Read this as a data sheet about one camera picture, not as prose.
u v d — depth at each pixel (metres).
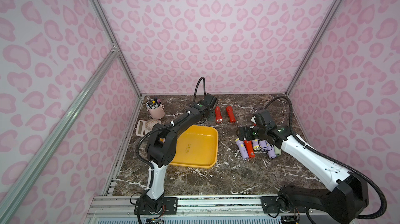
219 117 1.03
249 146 0.90
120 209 0.73
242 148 0.88
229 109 1.07
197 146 0.97
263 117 0.60
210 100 0.74
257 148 0.90
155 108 0.98
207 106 0.71
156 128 0.50
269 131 0.59
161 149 0.52
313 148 0.48
